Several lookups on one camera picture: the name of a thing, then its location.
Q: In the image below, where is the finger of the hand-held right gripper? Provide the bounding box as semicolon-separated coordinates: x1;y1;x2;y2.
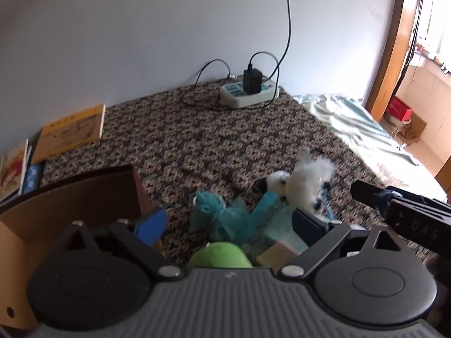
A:
350;179;451;258

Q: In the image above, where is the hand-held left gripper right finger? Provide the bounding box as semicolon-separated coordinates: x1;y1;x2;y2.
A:
278;207;413;282

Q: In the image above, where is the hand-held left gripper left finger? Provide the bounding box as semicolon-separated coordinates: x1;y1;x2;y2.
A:
58;208;184;283

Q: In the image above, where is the pale blue cloth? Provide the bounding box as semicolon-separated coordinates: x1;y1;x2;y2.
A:
262;201;311;254

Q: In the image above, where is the beige sponge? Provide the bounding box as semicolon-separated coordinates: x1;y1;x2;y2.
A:
255;241;298;268

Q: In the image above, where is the white fluffy plush toy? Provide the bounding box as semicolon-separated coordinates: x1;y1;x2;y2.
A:
266;148;335;215

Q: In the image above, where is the teal plush toy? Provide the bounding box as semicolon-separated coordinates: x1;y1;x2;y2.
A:
188;190;282;245

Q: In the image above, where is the bright green plush toy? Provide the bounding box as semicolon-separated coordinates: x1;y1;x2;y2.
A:
189;242;253;269

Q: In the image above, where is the brown cardboard box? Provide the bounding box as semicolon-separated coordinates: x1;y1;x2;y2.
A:
0;165;167;330

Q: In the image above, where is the pale striped sheet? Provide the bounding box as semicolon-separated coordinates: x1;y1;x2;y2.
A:
292;93;451;201

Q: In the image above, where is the red box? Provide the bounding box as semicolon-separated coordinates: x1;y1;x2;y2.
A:
388;97;414;122

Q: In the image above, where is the floral bedspread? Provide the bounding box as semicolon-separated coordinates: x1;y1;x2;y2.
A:
39;81;451;272

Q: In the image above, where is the yellow cover book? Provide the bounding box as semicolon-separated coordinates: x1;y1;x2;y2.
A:
31;104;106;164

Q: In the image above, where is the blue checkered cloth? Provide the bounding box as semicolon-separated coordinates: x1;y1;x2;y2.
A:
23;162;45;195

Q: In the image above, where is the white power strip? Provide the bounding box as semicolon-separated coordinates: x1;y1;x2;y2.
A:
220;79;280;109

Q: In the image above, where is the illustrated white cover book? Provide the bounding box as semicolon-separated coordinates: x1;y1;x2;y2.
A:
0;139;29;201

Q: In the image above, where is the black charger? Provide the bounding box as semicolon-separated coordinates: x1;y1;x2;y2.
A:
243;64;262;94

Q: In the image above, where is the wooden door frame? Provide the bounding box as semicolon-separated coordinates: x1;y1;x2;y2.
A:
364;0;420;122

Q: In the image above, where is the thin black cable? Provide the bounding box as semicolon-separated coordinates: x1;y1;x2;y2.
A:
182;59;236;110

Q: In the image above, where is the black charger cable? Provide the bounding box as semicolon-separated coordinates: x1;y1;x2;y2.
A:
248;51;280;81

